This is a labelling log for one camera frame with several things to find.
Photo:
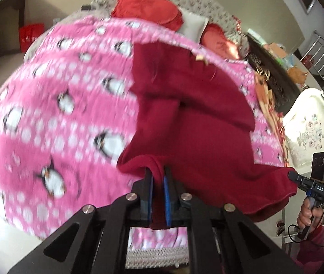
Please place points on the dark red fleece garment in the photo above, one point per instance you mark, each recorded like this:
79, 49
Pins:
193, 134

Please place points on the orange patterned blanket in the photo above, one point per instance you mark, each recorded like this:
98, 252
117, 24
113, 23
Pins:
264, 91

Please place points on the long floral pillow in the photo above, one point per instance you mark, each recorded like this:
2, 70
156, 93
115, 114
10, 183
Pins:
201, 0

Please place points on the metal railing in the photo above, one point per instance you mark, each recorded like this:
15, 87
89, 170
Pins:
315, 34

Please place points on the dark carved wooden furniture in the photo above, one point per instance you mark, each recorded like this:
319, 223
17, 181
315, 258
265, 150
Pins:
276, 74

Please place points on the small red frilled cushion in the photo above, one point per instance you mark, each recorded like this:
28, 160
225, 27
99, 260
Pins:
216, 38

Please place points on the black charger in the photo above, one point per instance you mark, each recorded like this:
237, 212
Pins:
86, 7

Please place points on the pink penguin print blanket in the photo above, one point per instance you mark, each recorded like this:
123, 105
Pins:
50, 120

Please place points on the dark wooden cabinet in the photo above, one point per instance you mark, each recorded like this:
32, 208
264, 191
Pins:
5, 20

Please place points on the person's right hand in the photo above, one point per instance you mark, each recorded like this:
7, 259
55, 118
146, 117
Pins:
303, 214

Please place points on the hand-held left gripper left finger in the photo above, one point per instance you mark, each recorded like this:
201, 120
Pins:
150, 202

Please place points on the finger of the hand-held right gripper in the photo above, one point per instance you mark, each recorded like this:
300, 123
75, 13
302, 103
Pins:
295, 177

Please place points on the person's right forearm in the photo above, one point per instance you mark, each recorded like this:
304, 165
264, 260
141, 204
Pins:
315, 248

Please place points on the large red heart cushion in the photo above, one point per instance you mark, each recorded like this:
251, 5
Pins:
144, 8

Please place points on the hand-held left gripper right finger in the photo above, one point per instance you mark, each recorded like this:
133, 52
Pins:
167, 202

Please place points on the white ornate bed board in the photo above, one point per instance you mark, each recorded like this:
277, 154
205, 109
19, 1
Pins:
307, 120

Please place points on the red bag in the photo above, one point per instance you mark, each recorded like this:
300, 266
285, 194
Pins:
30, 37

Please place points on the white pillow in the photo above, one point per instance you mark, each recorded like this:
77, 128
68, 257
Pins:
193, 24

